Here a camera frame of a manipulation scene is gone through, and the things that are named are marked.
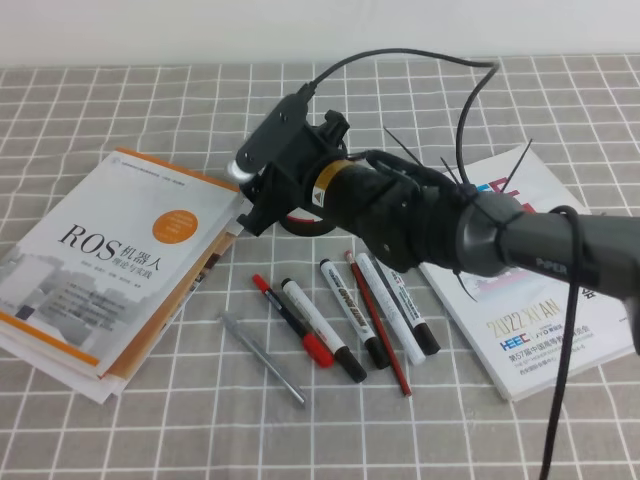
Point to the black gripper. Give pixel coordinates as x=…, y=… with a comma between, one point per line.
x=285, y=185

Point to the white marker black lettering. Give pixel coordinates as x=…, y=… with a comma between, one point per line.
x=362, y=328

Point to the grey checkered tablecloth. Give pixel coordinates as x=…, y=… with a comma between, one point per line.
x=202, y=406

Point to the red cap black pen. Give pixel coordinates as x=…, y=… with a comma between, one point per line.
x=311, y=344

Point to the black mesh pen holder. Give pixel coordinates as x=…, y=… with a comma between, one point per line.
x=302, y=223

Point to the white marker pen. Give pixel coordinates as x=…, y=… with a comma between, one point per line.
x=390, y=310

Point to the white orange ROS book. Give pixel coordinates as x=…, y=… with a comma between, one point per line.
x=88, y=277

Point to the white HEEC show catalogue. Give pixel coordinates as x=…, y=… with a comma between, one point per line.
x=515, y=322

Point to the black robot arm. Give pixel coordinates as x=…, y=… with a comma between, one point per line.
x=408, y=214

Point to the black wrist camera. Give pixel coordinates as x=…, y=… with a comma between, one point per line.
x=269, y=140

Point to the red pencil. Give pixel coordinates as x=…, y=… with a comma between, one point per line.
x=381, y=333

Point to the books under ROS book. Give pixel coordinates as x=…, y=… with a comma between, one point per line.
x=121, y=372

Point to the grey gel pen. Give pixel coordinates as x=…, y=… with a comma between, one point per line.
x=241, y=335

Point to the white marker black cap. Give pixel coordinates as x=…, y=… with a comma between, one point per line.
x=340, y=351
x=420, y=329

